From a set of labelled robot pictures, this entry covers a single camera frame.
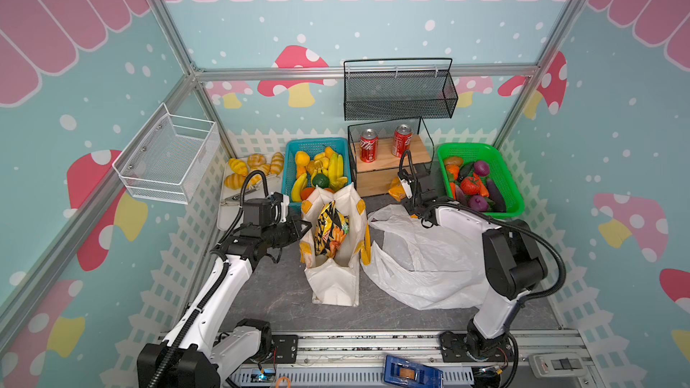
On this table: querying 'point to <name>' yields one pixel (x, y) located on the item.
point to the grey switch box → (545, 365)
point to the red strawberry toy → (470, 185)
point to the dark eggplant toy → (496, 198)
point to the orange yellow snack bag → (397, 189)
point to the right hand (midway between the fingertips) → (413, 192)
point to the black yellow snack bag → (331, 228)
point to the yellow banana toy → (300, 183)
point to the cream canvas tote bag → (335, 281)
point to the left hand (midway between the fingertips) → (311, 230)
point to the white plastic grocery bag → (428, 266)
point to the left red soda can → (368, 144)
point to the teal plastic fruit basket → (312, 145)
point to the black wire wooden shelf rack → (375, 179)
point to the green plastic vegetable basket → (456, 162)
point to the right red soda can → (402, 136)
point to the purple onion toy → (481, 168)
